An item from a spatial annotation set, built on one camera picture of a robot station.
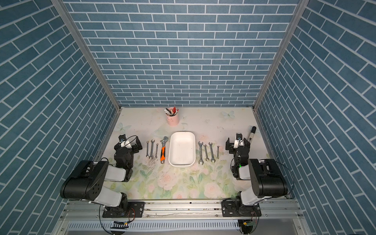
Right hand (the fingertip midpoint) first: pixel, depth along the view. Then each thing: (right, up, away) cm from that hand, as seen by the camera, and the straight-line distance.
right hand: (238, 139), depth 91 cm
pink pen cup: (-43, +12, +12) cm, 46 cm away
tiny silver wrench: (-12, -9, +5) cm, 16 cm away
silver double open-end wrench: (-24, -14, 0) cm, 28 cm away
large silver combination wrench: (-56, -7, +5) cm, 57 cm away
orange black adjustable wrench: (-48, -7, +4) cm, 49 cm away
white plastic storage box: (-36, -7, -1) cm, 36 cm away
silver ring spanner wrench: (-60, -3, +8) cm, 61 cm away
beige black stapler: (+13, +4, +10) cm, 17 cm away
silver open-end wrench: (-20, -10, +4) cm, 23 cm away
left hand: (-66, +1, -2) cm, 66 cm away
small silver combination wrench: (-53, -9, +4) cm, 54 cm away
